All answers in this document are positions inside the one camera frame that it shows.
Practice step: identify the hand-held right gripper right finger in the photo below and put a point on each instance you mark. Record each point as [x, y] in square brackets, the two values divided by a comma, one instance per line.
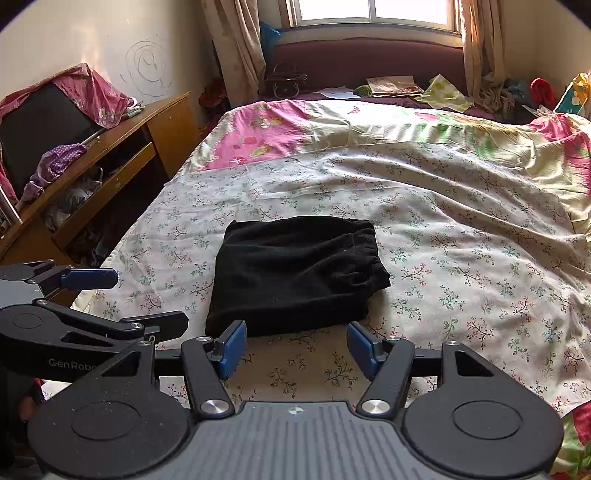
[360, 346]

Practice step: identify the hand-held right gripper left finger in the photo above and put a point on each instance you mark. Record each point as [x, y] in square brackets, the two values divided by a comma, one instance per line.
[233, 344]

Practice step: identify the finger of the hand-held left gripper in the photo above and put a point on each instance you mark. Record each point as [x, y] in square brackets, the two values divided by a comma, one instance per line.
[159, 324]
[90, 278]

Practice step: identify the black pants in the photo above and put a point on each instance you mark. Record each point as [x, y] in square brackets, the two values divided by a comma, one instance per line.
[295, 272]

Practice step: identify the dark mixed clothes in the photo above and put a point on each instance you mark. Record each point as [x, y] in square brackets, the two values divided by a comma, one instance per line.
[92, 244]

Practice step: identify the crumpled grey clothes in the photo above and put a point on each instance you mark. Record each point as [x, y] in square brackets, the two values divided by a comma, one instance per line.
[74, 198]

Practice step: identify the silver metal tube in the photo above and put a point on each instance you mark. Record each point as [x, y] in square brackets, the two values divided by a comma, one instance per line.
[7, 203]

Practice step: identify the purple dotted cloth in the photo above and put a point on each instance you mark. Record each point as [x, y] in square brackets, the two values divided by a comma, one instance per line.
[60, 159]

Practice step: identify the white floral bed sheet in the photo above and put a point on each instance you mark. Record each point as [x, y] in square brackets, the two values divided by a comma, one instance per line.
[461, 258]

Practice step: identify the black monitor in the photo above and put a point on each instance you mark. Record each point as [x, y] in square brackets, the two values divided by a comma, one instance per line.
[41, 124]

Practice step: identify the wooden desk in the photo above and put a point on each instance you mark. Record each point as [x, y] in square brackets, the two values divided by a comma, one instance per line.
[171, 124]

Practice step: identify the pink floral cloth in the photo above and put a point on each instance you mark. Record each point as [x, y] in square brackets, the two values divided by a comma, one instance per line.
[97, 97]

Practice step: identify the pink yellow printed quilt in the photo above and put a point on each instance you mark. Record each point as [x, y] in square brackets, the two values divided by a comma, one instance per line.
[392, 129]

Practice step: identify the dark red cloth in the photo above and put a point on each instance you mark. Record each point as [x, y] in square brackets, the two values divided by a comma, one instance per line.
[214, 97]

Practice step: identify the white papers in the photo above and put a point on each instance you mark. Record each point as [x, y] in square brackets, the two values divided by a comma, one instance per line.
[337, 92]

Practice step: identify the dark green cloth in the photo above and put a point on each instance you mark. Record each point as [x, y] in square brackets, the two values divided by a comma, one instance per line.
[362, 91]

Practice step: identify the open book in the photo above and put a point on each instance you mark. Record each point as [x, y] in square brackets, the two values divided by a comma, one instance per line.
[392, 85]

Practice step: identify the dark handbag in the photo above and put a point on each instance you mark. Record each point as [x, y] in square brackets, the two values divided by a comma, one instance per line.
[286, 83]

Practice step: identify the green yellow cloth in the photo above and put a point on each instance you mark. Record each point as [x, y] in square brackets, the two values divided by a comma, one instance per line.
[441, 92]

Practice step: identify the beige curtain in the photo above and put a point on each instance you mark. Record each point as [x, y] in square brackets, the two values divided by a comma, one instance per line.
[480, 46]
[240, 50]

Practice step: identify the pile of mixed clothes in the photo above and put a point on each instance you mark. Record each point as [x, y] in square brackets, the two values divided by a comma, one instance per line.
[498, 97]

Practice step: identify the blue plastic bag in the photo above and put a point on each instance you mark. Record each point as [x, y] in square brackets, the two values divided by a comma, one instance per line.
[268, 37]

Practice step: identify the red plastic object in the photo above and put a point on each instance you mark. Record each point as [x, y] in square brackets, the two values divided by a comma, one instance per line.
[541, 90]

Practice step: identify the yellow green printed box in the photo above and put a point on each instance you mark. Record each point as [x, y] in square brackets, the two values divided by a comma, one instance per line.
[575, 97]

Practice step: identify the window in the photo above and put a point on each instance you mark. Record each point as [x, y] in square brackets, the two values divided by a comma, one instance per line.
[369, 11]

